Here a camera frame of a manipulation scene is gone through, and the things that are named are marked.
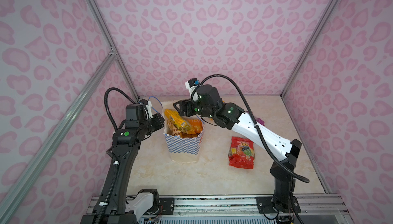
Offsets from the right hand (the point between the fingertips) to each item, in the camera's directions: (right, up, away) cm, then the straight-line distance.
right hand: (180, 102), depth 67 cm
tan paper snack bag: (-7, -14, +18) cm, 24 cm away
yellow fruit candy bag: (-2, -10, +12) cm, 16 cm away
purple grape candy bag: (+47, -11, +31) cm, 57 cm away
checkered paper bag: (0, -23, +9) cm, 24 cm away
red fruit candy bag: (+31, -28, +18) cm, 45 cm away
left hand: (-8, -6, +5) cm, 12 cm away
